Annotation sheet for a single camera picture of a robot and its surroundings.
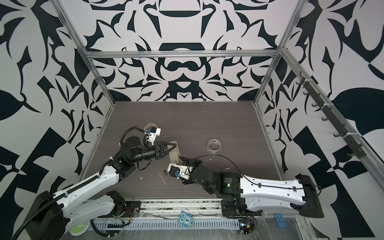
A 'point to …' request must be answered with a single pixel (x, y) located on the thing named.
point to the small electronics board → (246, 226)
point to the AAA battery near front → (166, 174)
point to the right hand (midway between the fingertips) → (180, 159)
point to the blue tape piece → (280, 220)
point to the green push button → (80, 230)
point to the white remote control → (174, 155)
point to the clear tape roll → (214, 146)
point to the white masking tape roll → (149, 126)
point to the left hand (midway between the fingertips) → (177, 145)
